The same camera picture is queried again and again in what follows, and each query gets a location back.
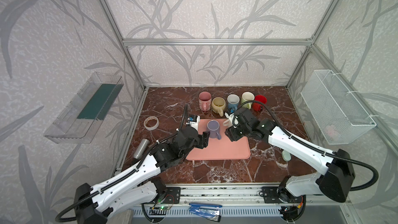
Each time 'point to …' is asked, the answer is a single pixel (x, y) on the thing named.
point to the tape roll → (151, 123)
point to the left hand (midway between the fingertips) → (207, 128)
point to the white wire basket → (340, 116)
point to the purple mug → (213, 127)
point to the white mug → (234, 120)
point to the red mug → (257, 106)
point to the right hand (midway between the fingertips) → (229, 125)
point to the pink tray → (223, 149)
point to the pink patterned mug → (204, 100)
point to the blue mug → (232, 100)
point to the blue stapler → (209, 211)
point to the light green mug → (247, 96)
